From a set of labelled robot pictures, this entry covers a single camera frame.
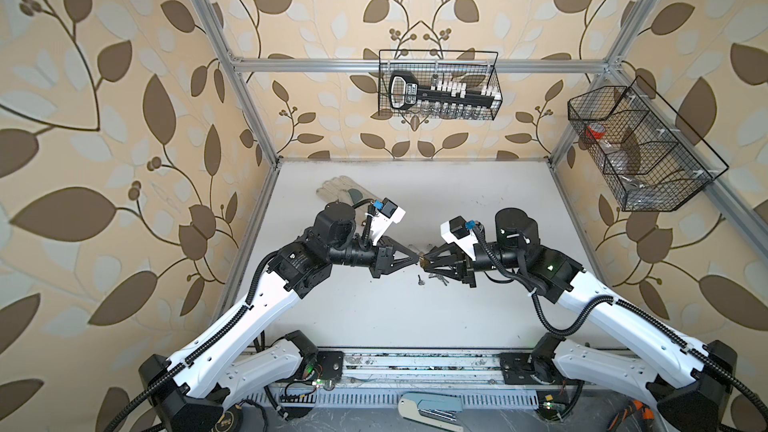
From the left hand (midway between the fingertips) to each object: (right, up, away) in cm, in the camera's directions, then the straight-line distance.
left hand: (419, 260), depth 60 cm
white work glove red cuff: (-24, +14, +51) cm, 58 cm away
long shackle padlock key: (+3, -14, +29) cm, 32 cm away
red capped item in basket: (+55, +32, +29) cm, 70 cm away
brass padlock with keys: (+1, -1, +2) cm, 3 cm away
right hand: (+2, -1, +3) cm, 4 cm away
